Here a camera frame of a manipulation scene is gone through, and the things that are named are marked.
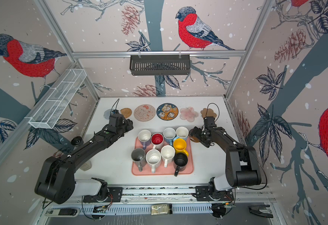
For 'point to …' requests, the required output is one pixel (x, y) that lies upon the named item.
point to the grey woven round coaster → (107, 113)
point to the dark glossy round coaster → (191, 137)
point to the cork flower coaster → (210, 113)
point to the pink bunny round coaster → (144, 112)
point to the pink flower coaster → (188, 114)
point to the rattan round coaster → (127, 112)
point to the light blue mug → (168, 134)
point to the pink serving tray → (161, 170)
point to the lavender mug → (144, 137)
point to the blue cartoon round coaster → (167, 111)
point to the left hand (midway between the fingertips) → (132, 120)
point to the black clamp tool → (261, 210)
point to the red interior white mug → (157, 139)
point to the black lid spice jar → (77, 141)
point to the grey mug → (138, 156)
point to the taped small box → (161, 209)
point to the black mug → (180, 161)
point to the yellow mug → (179, 145)
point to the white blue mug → (182, 132)
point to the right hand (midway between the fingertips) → (195, 135)
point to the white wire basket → (50, 110)
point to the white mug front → (153, 158)
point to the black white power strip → (63, 212)
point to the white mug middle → (167, 153)
